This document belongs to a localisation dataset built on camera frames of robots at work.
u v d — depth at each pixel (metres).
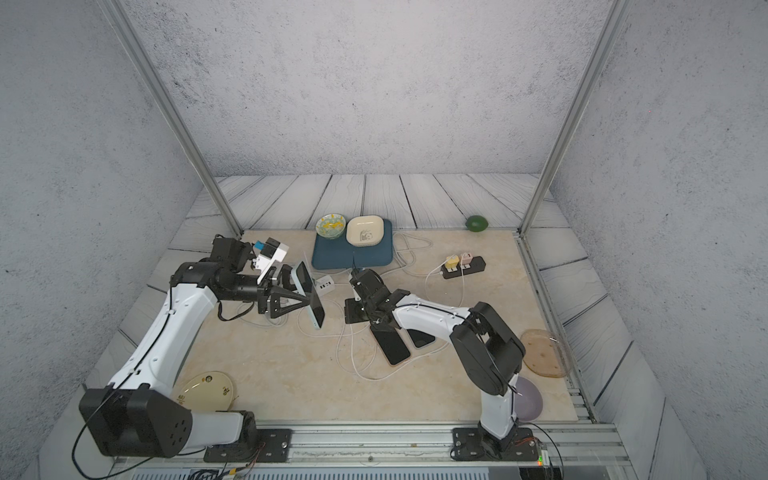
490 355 0.48
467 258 1.04
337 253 1.12
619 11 0.70
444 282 1.06
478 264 1.07
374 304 0.69
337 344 0.90
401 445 0.74
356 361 0.87
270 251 0.59
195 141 0.96
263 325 0.93
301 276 0.60
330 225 1.19
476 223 1.18
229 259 0.61
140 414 0.40
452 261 1.04
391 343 0.89
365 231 1.18
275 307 0.59
